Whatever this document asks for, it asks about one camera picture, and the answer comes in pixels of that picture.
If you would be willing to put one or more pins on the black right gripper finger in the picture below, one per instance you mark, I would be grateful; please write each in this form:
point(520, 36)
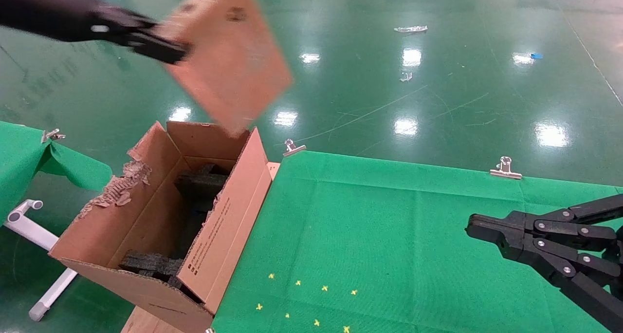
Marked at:
point(574, 274)
point(559, 228)

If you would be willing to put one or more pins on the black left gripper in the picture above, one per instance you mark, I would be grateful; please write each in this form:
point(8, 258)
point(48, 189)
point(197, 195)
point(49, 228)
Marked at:
point(48, 11)

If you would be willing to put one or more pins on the brown cardboard box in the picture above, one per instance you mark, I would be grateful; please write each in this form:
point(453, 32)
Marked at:
point(229, 55)

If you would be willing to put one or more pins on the large open cardboard carton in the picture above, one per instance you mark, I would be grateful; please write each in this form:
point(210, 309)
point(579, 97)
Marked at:
point(224, 245)

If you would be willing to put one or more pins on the black foam insert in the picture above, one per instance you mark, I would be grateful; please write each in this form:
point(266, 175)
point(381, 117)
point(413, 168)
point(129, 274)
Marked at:
point(151, 265)
point(202, 184)

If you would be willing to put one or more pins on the large green tablecloth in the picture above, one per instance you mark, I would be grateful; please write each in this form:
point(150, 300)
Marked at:
point(389, 250)

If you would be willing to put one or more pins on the small blue floor scrap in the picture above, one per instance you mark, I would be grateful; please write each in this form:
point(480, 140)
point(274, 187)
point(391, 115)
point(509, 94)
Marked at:
point(536, 55)

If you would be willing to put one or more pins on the small green tablecloth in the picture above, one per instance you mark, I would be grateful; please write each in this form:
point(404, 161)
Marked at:
point(19, 162)

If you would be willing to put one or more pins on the small silver foil scrap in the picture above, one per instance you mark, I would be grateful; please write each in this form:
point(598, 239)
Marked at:
point(405, 76)

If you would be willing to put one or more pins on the white pipe table leg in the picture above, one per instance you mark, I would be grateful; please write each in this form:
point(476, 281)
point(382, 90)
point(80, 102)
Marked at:
point(34, 233)

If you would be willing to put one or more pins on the long silver foil scrap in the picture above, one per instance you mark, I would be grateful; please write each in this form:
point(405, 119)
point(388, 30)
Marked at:
point(410, 29)

